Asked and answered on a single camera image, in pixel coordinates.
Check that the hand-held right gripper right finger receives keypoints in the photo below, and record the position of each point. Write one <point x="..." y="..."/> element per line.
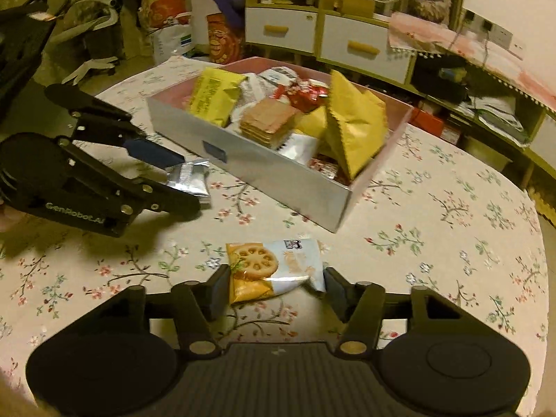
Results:
<point x="336" y="293"/>

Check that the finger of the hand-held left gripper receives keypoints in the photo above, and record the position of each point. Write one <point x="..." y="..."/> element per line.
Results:
<point x="178" y="206"/>
<point x="147" y="150"/>

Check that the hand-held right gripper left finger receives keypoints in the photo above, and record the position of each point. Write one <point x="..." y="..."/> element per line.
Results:
<point x="219" y="291"/>

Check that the silver snack packet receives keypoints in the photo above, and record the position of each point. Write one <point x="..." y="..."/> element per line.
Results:
<point x="191" y="182"/>

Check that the orange cookie packet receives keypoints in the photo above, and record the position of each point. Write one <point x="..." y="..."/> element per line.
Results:
<point x="260" y="269"/>

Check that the pink and silver cardboard box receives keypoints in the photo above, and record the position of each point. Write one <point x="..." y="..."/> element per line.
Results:
<point x="260" y="169"/>

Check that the white packet with small text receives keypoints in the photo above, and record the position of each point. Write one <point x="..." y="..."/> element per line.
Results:
<point x="256" y="93"/>

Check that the red brown snack packet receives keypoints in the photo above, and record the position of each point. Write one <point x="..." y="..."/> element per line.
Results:
<point x="328" y="169"/>

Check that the white cracker packet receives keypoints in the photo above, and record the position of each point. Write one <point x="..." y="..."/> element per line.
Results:
<point x="269" y="119"/>

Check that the white nut packet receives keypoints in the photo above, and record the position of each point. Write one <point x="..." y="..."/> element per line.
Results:
<point x="280" y="74"/>

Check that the red and white snack packet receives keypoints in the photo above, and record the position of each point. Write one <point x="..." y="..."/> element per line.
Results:
<point x="304" y="93"/>

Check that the white shopping bag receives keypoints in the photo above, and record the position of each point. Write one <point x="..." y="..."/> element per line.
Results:
<point x="173" y="43"/>

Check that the white office chair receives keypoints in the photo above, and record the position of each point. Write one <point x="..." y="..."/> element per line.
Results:
<point x="91" y="39"/>

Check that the orange printed bag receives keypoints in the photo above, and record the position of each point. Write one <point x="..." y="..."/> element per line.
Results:
<point x="223" y="39"/>

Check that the red gift bag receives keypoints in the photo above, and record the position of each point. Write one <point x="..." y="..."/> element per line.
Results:
<point x="167" y="11"/>

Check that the black device on shelf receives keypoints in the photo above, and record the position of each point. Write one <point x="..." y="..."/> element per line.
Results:
<point x="438" y="78"/>

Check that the pile of papers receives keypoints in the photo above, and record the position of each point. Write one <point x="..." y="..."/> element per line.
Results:
<point x="499" y="115"/>

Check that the pink lace cloth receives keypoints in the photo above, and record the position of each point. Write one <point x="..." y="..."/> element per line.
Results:
<point x="478" y="52"/>

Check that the white wall socket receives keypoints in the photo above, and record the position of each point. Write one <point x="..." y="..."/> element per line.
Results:
<point x="488" y="28"/>

